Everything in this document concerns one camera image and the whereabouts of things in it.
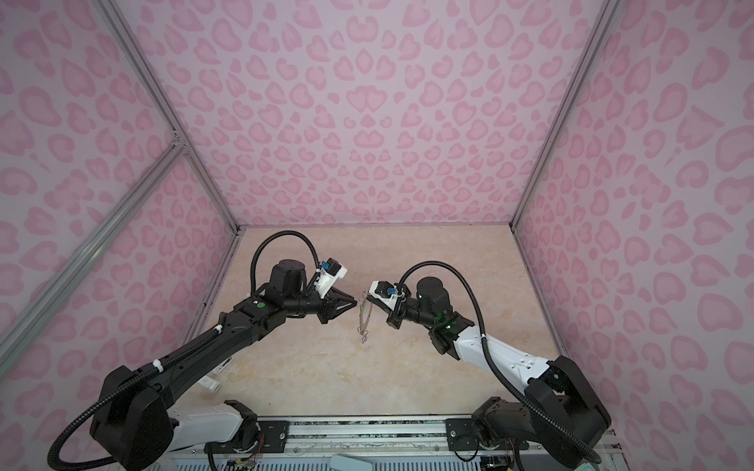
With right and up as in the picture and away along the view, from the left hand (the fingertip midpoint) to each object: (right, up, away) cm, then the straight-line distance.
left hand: (355, 301), depth 77 cm
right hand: (+5, +1, +1) cm, 5 cm away
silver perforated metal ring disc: (+3, -1, 0) cm, 3 cm away
